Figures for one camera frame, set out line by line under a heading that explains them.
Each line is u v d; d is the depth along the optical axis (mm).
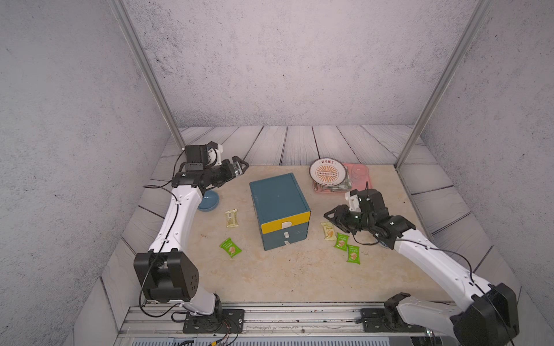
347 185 1111
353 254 881
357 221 659
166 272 425
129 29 739
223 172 705
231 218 988
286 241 882
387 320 687
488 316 376
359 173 1116
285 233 826
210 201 1048
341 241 913
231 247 905
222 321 713
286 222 757
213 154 667
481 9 701
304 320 743
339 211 725
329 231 937
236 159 718
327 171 1154
